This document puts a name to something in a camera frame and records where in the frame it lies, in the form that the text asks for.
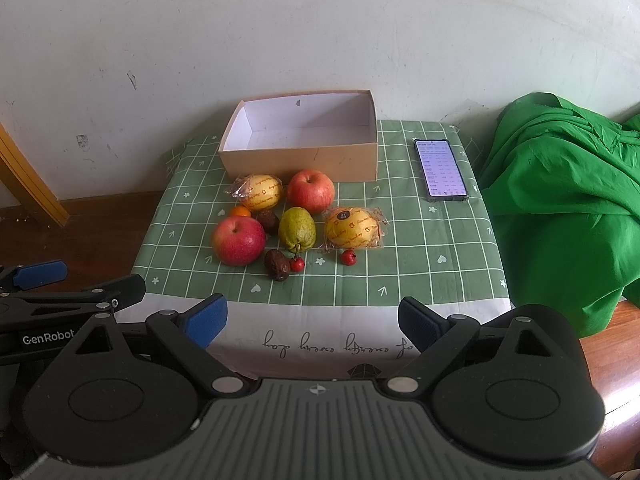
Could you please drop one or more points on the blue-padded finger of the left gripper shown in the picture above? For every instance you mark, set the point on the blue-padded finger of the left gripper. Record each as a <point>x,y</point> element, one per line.
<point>32,276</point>

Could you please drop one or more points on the red apple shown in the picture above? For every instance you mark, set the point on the red apple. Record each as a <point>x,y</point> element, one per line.
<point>238,241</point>
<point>312,190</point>

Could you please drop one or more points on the green checked tablecloth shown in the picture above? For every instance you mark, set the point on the green checked tablecloth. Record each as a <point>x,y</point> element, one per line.
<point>329,318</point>

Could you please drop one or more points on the green pear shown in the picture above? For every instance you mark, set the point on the green pear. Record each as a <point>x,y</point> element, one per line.
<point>297,231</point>

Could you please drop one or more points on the red apple back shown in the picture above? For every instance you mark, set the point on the red apple back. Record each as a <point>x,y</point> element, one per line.
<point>312,190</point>

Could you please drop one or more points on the smartphone with lit screen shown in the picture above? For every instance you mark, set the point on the smartphone with lit screen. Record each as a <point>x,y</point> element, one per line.
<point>442,175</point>

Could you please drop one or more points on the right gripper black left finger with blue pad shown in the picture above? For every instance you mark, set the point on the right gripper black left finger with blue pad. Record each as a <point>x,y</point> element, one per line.
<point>183,339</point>

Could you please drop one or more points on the small orange tangerine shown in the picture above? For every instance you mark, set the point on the small orange tangerine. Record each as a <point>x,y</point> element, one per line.
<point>240,211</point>

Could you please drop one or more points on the yellow fruit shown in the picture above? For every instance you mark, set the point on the yellow fruit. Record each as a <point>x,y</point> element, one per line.
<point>257,192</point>
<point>353,227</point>

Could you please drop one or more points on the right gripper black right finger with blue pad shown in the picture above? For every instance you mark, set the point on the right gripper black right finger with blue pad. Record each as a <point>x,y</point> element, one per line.
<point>439,340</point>

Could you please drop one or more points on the green cloth heap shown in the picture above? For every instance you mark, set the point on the green cloth heap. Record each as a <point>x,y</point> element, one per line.
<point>561,186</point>

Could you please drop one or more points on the yellow wooden furniture leg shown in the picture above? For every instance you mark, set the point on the yellow wooden furniture leg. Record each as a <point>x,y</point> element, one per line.
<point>22,181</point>

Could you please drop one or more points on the red apple front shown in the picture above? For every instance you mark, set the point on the red apple front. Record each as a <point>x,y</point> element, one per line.
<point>238,241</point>

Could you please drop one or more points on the brown cardboard box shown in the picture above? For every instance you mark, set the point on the brown cardboard box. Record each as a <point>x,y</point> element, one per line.
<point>334,132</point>

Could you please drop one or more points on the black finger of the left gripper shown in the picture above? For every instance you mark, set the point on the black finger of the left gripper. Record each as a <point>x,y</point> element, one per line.
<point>112,292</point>

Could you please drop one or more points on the dark date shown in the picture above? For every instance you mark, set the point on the dark date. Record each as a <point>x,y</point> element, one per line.
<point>278,267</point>
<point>269,221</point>

